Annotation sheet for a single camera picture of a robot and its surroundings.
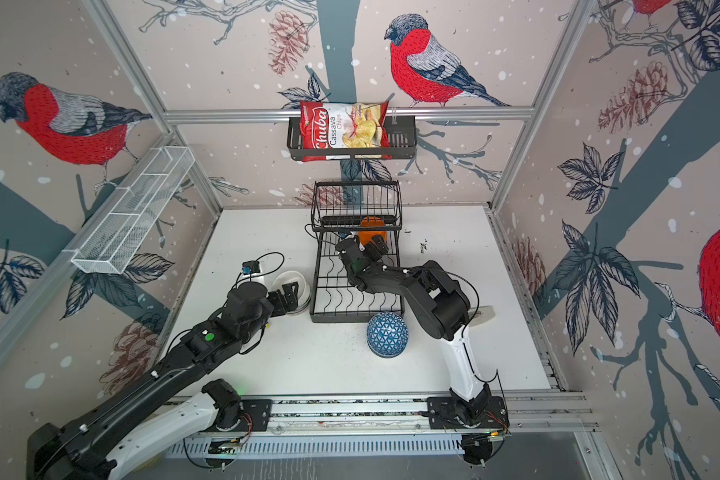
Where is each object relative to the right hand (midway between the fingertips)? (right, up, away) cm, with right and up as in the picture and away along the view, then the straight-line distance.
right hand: (368, 248), depth 99 cm
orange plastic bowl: (-1, +4, -14) cm, 15 cm away
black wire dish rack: (-10, +13, -4) cm, 17 cm away
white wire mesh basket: (-63, +4, -27) cm, 69 cm away
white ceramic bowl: (-19, -11, -15) cm, 27 cm away
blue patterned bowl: (+6, -24, -16) cm, 29 cm away
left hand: (-22, -9, -22) cm, 33 cm away
